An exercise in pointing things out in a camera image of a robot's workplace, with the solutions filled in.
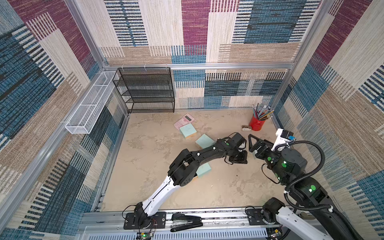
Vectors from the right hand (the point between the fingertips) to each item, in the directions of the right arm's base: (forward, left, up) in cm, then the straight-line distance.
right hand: (256, 141), depth 67 cm
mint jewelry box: (-1, +23, -26) cm, 35 cm away
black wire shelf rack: (+52, +62, -10) cm, 81 cm away
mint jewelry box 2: (+17, +21, -26) cm, 38 cm away
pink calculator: (+37, +34, -27) cm, 57 cm away
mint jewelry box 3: (+27, +32, -27) cm, 50 cm away
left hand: (+1, -4, -25) cm, 25 cm away
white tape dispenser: (+29, -9, -29) cm, 42 cm away
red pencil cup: (+29, -15, -23) cm, 40 cm away
